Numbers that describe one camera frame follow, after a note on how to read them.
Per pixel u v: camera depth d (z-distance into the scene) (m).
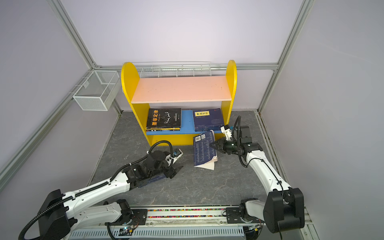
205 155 0.77
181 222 0.74
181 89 0.75
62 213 0.41
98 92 0.98
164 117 0.91
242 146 0.60
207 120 0.92
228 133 0.75
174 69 0.94
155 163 0.58
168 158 0.65
